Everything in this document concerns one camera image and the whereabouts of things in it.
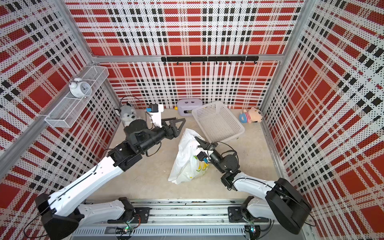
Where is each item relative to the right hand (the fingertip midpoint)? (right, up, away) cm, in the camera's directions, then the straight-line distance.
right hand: (199, 134), depth 70 cm
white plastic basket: (+15, +5, +41) cm, 44 cm away
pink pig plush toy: (+40, +12, +40) cm, 57 cm away
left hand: (-7, +7, -7) cm, 12 cm away
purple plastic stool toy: (-11, +18, +39) cm, 45 cm away
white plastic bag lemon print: (-6, -16, +3) cm, 18 cm away
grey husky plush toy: (-47, +12, +25) cm, 55 cm away
